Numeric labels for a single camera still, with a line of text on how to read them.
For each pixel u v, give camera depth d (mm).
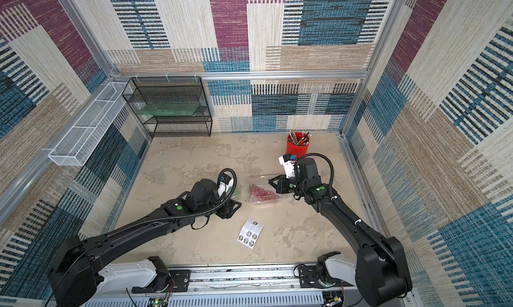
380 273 400
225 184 700
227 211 698
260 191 920
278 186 725
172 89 1017
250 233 828
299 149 966
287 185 715
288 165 744
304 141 964
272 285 728
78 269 388
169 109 942
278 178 756
